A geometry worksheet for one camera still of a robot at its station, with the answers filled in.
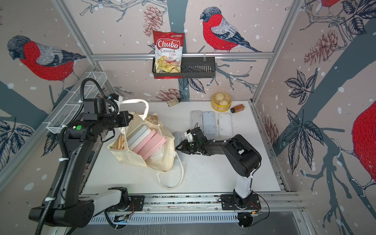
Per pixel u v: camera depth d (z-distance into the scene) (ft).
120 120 1.96
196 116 3.54
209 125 3.39
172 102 3.83
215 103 3.75
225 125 3.41
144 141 2.88
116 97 2.01
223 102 3.72
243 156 1.63
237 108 3.65
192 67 3.50
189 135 2.88
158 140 2.94
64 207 1.18
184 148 2.61
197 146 2.44
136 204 2.40
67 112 2.40
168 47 2.74
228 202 2.39
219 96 3.80
